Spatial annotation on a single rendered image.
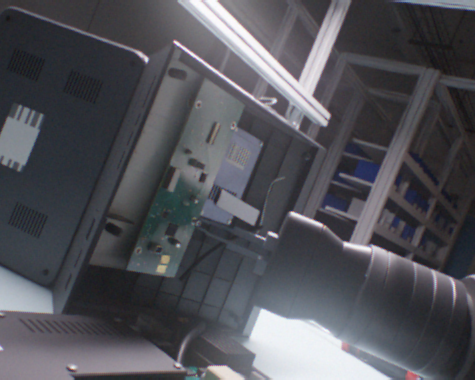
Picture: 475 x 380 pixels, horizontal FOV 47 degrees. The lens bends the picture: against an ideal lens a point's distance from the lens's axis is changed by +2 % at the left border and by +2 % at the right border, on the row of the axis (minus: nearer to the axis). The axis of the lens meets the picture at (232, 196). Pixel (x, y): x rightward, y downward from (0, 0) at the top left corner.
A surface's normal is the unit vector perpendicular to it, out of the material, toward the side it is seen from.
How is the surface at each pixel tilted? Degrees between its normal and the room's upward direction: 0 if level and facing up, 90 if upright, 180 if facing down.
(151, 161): 90
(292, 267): 90
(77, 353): 0
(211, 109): 90
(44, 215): 90
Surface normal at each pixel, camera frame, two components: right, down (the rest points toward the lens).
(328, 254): -0.02, 0.00
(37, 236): -0.28, -0.11
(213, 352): -0.59, -0.24
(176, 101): 0.74, 0.31
